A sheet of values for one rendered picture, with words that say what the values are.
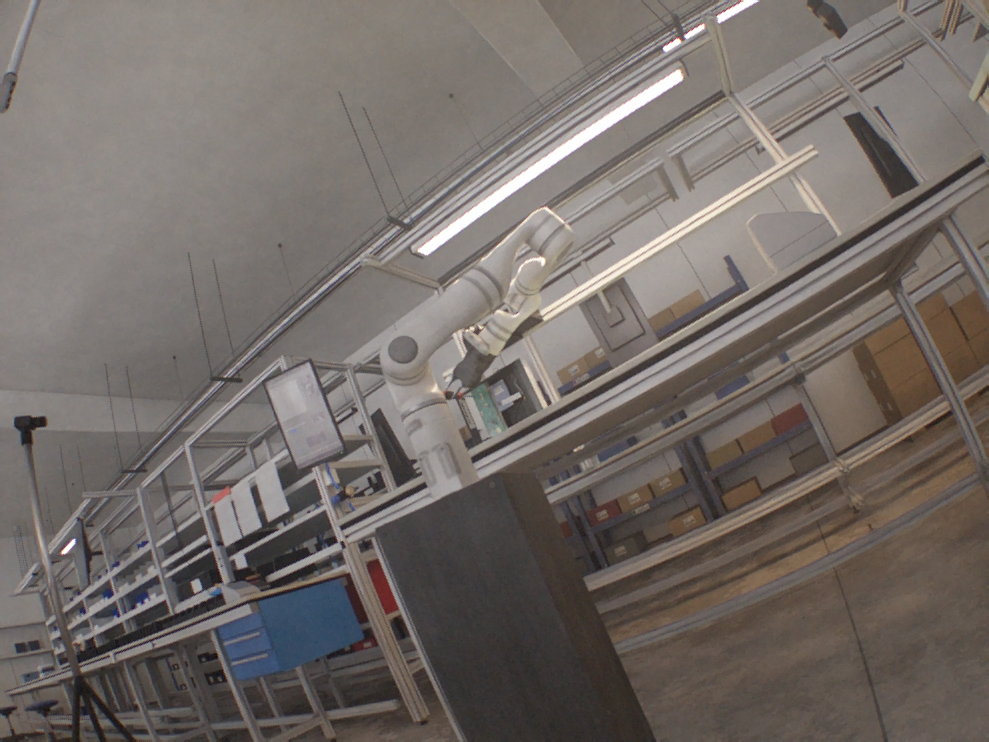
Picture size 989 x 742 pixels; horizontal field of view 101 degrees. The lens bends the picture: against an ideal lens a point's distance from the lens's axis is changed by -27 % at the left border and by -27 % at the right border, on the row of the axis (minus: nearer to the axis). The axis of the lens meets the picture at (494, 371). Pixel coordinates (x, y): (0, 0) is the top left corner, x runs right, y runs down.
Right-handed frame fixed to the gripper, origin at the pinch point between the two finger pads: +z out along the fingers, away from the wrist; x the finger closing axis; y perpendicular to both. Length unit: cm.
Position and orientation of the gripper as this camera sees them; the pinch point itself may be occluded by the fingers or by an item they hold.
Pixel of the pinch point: (446, 397)
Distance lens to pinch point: 156.7
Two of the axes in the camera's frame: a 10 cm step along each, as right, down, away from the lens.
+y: 4.9, 0.6, 8.7
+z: -5.6, 7.9, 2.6
